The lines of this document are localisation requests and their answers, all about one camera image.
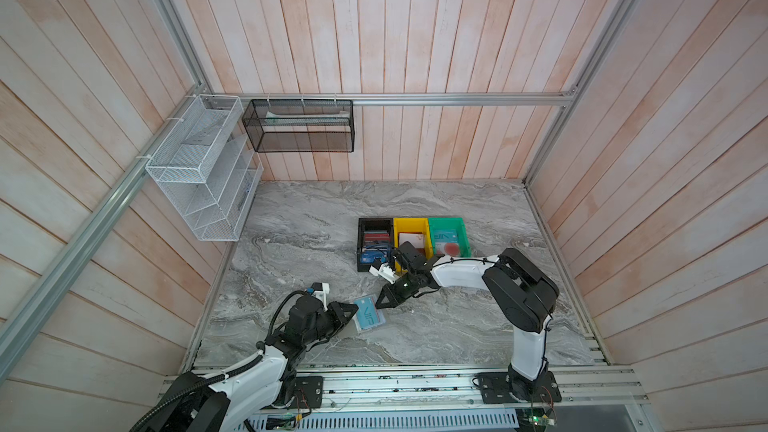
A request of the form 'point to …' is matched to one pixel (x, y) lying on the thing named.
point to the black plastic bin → (373, 225)
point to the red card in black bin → (376, 237)
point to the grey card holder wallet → (356, 321)
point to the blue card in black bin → (368, 257)
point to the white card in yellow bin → (415, 238)
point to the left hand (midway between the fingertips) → (358, 314)
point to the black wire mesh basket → (301, 125)
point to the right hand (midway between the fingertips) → (378, 305)
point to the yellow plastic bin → (414, 226)
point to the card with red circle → (451, 249)
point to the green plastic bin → (449, 236)
